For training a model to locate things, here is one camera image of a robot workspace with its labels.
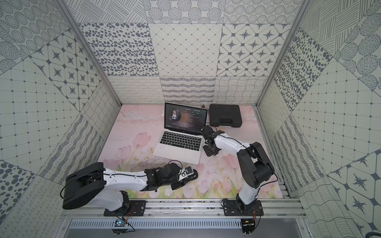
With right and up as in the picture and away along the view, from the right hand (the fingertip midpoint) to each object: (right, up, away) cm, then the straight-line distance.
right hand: (214, 151), depth 91 cm
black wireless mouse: (-13, -12, -9) cm, 20 cm away
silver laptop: (-21, +6, +9) cm, 24 cm away
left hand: (-16, -10, -9) cm, 21 cm away
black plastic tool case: (+11, +23, +19) cm, 31 cm away
